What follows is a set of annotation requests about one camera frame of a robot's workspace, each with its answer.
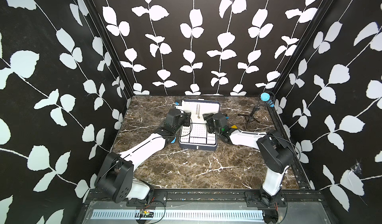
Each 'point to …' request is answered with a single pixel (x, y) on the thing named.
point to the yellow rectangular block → (234, 127)
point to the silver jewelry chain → (198, 117)
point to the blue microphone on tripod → (265, 96)
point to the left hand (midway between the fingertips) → (188, 110)
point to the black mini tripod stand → (250, 117)
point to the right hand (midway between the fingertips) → (200, 115)
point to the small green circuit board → (144, 213)
